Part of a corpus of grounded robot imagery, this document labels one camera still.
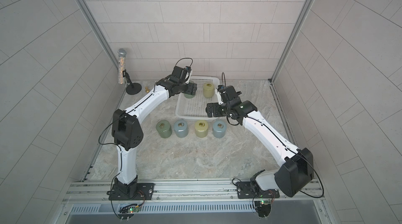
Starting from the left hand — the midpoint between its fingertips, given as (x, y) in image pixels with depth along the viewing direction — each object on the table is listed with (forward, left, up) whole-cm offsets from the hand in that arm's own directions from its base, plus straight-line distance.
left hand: (193, 84), depth 92 cm
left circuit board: (-60, +25, -15) cm, 67 cm away
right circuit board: (-58, -34, -17) cm, 69 cm away
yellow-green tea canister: (-24, -6, -10) cm, 27 cm away
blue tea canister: (-24, -15, -10) cm, 30 cm away
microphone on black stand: (+6, +44, -2) cm, 45 cm away
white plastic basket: (-7, -1, -16) cm, 17 cm away
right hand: (-19, -11, +2) cm, 22 cm away
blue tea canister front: (-23, +6, -9) cm, 26 cm away
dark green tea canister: (-24, +15, -10) cm, 30 cm away
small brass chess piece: (+8, +34, -15) cm, 38 cm away
